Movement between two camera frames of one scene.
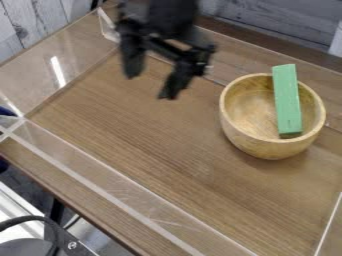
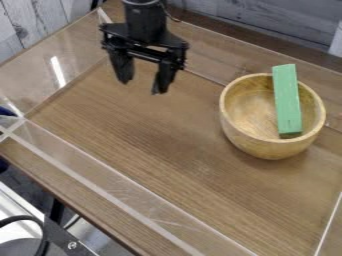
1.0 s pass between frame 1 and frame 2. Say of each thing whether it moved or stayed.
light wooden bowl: stayed
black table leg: stayed
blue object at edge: stayed
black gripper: moved
